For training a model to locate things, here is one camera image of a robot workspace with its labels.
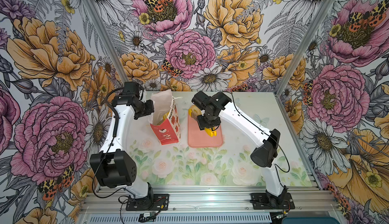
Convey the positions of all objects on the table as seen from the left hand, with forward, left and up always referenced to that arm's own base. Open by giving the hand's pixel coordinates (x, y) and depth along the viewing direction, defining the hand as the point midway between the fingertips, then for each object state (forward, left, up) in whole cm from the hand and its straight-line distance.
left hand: (151, 114), depth 82 cm
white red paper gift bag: (-6, -9, +3) cm, 11 cm away
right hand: (-8, -30, -3) cm, 31 cm away
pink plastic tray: (-2, -24, -21) cm, 32 cm away
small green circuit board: (-42, -1, -23) cm, 48 cm away
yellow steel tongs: (-13, -30, +3) cm, 33 cm away
